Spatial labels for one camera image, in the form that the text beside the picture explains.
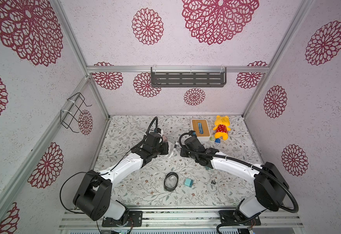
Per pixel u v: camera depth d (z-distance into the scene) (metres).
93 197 0.42
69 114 0.75
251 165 0.47
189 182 0.84
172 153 0.86
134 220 0.74
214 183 0.85
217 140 1.06
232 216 0.72
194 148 0.65
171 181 0.87
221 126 1.06
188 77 0.97
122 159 0.55
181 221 0.73
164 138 1.03
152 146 0.65
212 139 1.06
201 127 1.09
